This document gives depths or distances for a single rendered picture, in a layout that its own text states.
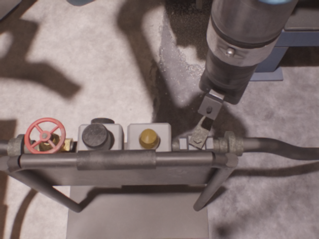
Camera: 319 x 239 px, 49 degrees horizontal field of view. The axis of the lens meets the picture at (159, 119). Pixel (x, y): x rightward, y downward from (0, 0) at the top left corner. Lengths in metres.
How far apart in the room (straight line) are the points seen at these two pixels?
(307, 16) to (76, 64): 0.77
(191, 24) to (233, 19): 0.96
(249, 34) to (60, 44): 1.02
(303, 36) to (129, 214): 0.74
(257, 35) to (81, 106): 0.88
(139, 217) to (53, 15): 0.83
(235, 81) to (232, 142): 0.18
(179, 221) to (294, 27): 0.65
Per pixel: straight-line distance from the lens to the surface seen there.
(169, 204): 1.08
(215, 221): 1.10
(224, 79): 0.51
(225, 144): 0.68
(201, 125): 0.66
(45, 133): 0.64
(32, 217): 1.15
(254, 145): 0.68
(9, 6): 1.42
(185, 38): 1.32
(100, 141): 0.61
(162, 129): 0.66
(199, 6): 1.09
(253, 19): 0.39
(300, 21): 1.11
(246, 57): 0.45
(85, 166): 0.54
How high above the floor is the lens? 1.08
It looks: 68 degrees down
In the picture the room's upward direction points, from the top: straight up
